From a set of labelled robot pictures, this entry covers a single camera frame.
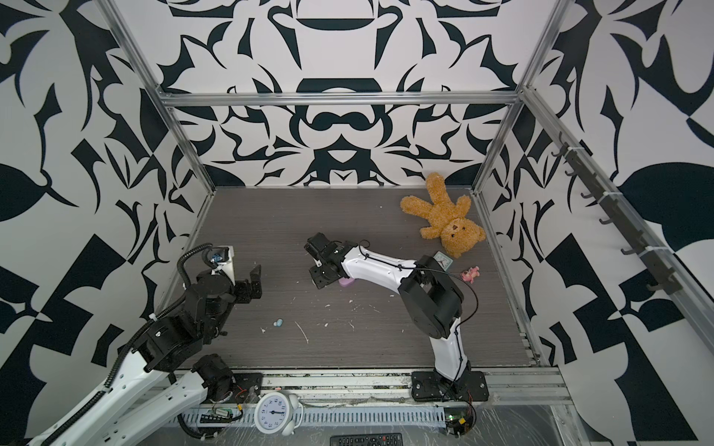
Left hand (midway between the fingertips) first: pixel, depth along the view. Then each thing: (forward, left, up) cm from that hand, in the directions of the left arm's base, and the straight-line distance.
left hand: (237, 264), depth 72 cm
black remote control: (-36, -32, -21) cm, 53 cm away
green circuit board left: (-30, +5, -20) cm, 36 cm away
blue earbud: (-7, -7, -22) cm, 25 cm away
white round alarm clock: (-30, -10, -20) cm, 37 cm away
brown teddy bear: (+25, -64, -15) cm, 70 cm away
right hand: (+6, -19, -17) cm, 26 cm away
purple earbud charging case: (+4, -27, -21) cm, 34 cm away
